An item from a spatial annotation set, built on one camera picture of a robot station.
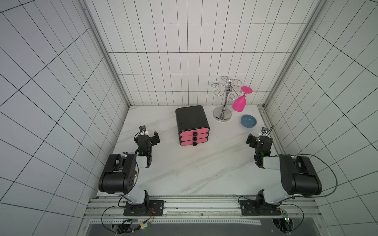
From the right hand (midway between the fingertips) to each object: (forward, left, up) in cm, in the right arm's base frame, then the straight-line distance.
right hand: (253, 133), depth 94 cm
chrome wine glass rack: (+22, +20, +22) cm, 36 cm away
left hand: (-4, +69, 0) cm, 70 cm away
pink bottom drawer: (-7, +40, -3) cm, 41 cm away
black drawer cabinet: (-1, +40, +8) cm, 41 cm away
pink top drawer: (-7, +38, +9) cm, 40 cm away
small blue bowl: (+16, -2, -7) cm, 18 cm away
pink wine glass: (+17, +9, +10) cm, 21 cm away
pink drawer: (-7, +39, +3) cm, 40 cm away
